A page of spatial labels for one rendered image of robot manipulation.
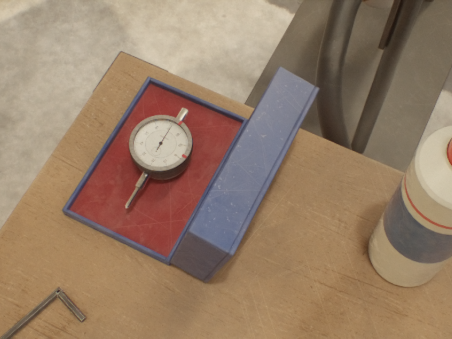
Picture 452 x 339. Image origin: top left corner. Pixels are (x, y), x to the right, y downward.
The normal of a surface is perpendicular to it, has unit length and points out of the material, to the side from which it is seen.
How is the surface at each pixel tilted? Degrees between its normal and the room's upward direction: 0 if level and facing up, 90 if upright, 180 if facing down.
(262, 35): 0
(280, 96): 13
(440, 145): 42
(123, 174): 0
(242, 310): 0
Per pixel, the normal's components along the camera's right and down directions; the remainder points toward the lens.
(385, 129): 0.00, -0.43
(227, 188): 0.20, -0.33
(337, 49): 0.06, 0.17
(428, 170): -0.65, -0.19
